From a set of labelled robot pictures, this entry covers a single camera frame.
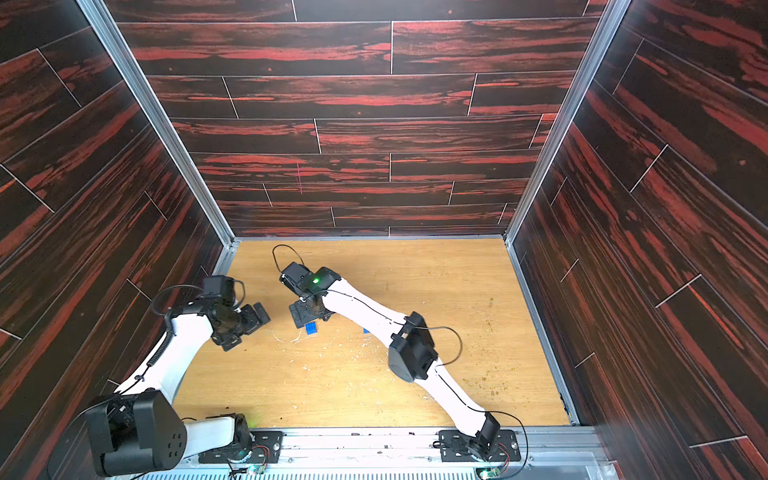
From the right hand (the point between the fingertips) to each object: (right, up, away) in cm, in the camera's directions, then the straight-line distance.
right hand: (319, 308), depth 89 cm
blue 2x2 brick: (-3, -7, +4) cm, 9 cm away
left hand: (-16, -4, -3) cm, 17 cm away
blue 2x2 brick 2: (+16, -1, -29) cm, 33 cm away
